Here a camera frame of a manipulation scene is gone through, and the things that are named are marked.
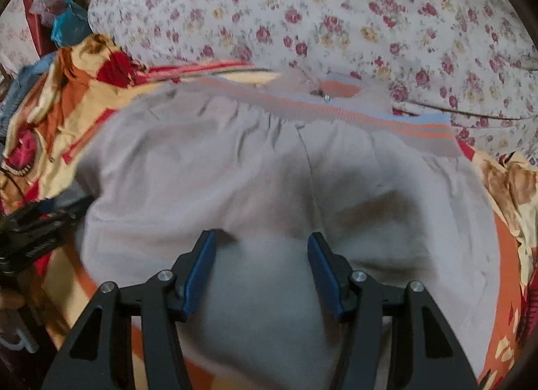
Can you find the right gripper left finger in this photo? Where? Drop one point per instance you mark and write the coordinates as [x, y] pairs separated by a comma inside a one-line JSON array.
[[97, 353]]

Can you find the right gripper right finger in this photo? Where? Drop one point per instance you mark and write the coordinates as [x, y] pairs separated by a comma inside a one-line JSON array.
[[425, 353]]

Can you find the grey sweatpants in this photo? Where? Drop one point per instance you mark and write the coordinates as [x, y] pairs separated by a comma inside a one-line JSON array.
[[212, 155]]

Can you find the red orange patterned blanket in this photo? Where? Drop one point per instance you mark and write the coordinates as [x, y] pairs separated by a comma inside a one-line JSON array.
[[86, 85]]

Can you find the teal cloth pile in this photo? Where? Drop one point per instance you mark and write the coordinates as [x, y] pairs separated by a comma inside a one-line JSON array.
[[71, 26]]

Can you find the floral bed sheet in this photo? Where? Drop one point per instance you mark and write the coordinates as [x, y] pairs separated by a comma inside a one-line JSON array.
[[472, 60]]

